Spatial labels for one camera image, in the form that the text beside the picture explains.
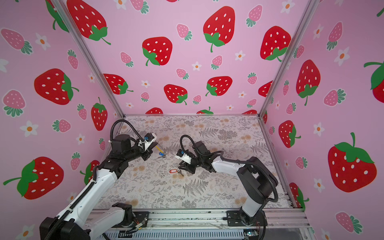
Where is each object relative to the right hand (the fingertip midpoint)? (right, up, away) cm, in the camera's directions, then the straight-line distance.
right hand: (179, 164), depth 85 cm
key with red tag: (-4, -6, +6) cm, 10 cm away
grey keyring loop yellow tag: (-12, +9, 0) cm, 15 cm away
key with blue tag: (-13, +3, +14) cm, 19 cm away
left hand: (-13, +14, -6) cm, 20 cm away
